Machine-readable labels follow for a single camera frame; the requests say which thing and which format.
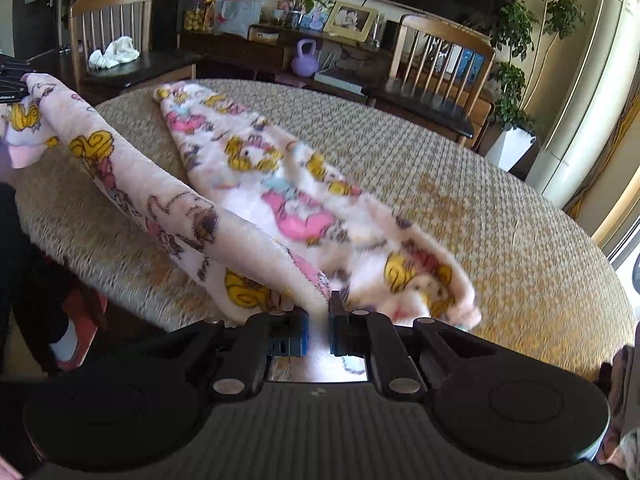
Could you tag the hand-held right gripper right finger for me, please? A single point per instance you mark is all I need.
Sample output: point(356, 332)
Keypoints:
point(336, 335)

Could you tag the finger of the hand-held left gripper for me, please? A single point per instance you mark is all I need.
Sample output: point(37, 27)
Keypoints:
point(10, 77)

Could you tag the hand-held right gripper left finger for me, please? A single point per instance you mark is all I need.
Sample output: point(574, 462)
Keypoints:
point(300, 340)

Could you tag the pink cartoon print fleece pants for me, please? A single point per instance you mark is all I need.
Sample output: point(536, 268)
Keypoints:
point(280, 195)

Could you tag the lilac garment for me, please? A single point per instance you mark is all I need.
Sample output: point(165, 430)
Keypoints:
point(5, 160)

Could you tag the white crumpled cloth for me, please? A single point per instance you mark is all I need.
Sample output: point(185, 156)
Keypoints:
point(115, 55)

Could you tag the wooden chair with black seat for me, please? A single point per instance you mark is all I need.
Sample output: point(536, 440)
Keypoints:
point(425, 105)
point(160, 65)

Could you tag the jar of golden chocolates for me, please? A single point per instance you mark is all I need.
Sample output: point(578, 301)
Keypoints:
point(194, 17)

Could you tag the pink slipper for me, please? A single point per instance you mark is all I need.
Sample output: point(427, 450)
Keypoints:
point(87, 325)

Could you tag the dark wooden TV cabinet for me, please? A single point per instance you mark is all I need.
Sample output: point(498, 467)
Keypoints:
point(225, 52)

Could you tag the grey gift bag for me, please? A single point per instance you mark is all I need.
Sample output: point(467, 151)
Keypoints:
point(237, 17)

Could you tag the white planter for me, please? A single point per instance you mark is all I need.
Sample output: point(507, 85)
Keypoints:
point(510, 150)

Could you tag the white flat box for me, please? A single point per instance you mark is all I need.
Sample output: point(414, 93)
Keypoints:
point(340, 80)

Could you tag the beige small radio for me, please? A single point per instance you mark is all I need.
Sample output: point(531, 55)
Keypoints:
point(264, 34)

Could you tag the purple kettlebell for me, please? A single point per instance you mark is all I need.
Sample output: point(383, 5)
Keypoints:
point(304, 65)

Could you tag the dark patterned vase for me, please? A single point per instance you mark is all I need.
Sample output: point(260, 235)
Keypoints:
point(295, 19)

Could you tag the grey garment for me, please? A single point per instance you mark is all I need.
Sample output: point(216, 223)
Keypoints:
point(622, 390)

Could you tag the pineapple shaped vase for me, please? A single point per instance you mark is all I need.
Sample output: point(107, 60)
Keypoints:
point(440, 60)

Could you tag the yellow curtain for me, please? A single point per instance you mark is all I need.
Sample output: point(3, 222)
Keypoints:
point(595, 195)

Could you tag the sliding glass door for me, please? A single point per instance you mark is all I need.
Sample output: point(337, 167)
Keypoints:
point(620, 240)

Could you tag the blue boxes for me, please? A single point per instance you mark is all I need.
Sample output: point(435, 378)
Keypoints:
point(470, 65)

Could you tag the black cylinder speaker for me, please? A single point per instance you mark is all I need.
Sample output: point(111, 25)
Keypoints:
point(390, 35)

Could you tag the princess picture card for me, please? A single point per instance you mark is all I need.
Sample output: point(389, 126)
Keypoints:
point(320, 15)

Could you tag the cream standing air conditioner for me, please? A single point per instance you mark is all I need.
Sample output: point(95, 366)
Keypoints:
point(590, 85)

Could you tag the green potted tree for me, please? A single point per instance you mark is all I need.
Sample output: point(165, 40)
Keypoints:
point(520, 25)

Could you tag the yellow photo frame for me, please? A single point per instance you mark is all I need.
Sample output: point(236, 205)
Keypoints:
point(350, 20)

